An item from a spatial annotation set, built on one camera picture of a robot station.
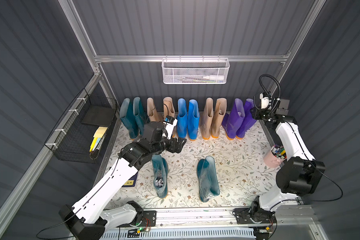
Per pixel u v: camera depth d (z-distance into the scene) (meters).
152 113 0.84
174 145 0.59
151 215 0.75
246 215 0.74
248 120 0.87
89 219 0.37
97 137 0.72
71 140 0.70
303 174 0.50
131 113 0.86
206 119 0.86
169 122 0.59
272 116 0.63
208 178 0.66
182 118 0.83
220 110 0.96
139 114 0.85
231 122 0.95
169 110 0.89
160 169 0.70
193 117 0.82
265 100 0.75
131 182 0.84
